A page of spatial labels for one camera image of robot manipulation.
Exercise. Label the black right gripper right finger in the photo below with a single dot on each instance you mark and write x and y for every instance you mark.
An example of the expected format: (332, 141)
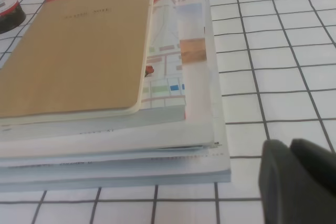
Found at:
(311, 172)

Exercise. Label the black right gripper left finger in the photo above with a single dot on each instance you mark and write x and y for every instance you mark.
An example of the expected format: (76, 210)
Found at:
(278, 204)

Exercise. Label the black mesh pen holder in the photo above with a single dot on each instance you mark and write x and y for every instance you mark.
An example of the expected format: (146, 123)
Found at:
(12, 15)

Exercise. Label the white bottom book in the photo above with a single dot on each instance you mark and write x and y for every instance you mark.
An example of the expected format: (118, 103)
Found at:
(191, 151)

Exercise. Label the white book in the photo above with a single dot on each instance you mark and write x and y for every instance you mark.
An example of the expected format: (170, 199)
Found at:
(191, 151)
(92, 77)

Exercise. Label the white middle book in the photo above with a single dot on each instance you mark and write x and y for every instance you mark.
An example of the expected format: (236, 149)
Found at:
(92, 77)

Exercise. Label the checkered white tablecloth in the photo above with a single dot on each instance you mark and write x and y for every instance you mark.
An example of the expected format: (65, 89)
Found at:
(276, 61)

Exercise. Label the tan classic note notebook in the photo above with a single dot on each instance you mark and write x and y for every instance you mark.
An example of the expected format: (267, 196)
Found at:
(79, 59)

